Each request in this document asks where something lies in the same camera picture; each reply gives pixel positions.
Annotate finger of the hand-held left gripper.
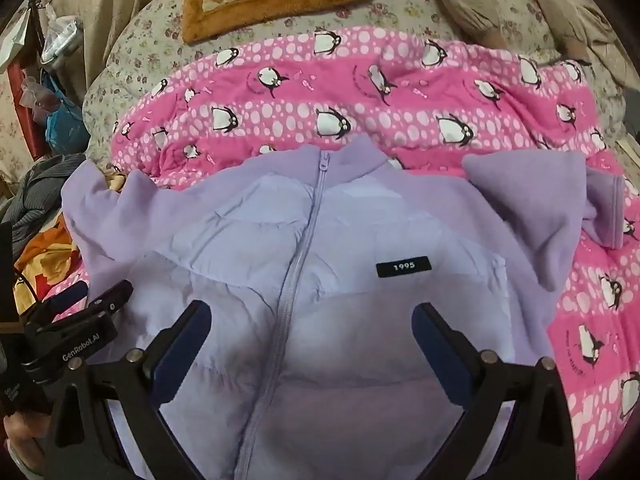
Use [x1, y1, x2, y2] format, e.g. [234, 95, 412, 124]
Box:
[45, 282, 89, 319]
[27, 280, 135, 335]

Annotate pink penguin print blanket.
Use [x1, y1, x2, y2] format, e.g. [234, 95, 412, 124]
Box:
[47, 25, 640, 480]

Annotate red wooden furniture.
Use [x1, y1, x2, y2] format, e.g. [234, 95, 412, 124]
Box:
[10, 55, 48, 161]

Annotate person's left hand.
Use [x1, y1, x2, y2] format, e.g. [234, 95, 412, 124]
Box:
[0, 410, 52, 477]

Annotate grey striped cloth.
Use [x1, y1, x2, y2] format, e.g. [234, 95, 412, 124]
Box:
[0, 152, 88, 256]

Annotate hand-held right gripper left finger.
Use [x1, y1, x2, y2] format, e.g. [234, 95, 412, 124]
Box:
[47, 300, 213, 480]

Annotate floral quilt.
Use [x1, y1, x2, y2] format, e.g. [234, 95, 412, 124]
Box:
[82, 0, 640, 161]

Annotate orange yellow floral blanket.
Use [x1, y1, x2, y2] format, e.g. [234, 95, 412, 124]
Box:
[12, 170, 126, 316]

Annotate purple zip jacket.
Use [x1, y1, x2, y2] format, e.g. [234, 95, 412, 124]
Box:
[60, 137, 626, 480]

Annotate orange checked cushion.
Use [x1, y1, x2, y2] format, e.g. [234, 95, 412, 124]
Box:
[181, 0, 377, 44]

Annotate beige duvet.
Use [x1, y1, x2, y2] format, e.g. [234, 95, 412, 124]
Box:
[420, 0, 636, 91]

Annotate black cable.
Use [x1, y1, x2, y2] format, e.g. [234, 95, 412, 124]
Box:
[14, 269, 42, 308]

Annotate clear plastic bag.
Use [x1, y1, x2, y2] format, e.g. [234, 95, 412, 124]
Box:
[40, 2, 86, 68]

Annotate beige curtain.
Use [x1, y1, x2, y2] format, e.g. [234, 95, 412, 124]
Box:
[35, 0, 201, 96]

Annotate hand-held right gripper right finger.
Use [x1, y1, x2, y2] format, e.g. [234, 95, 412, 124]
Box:
[410, 302, 576, 480]

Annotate blue plastic bag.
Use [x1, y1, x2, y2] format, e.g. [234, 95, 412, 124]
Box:
[42, 75, 91, 146]

